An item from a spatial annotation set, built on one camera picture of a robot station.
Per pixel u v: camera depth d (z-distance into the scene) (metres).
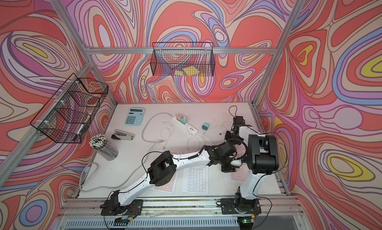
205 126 1.04
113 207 0.63
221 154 0.70
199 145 0.96
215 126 1.05
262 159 0.49
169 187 0.80
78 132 0.72
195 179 0.82
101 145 0.78
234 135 0.76
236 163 0.75
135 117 1.08
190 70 0.91
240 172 0.84
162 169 0.59
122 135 0.98
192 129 1.01
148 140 0.99
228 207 0.73
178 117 1.02
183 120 1.02
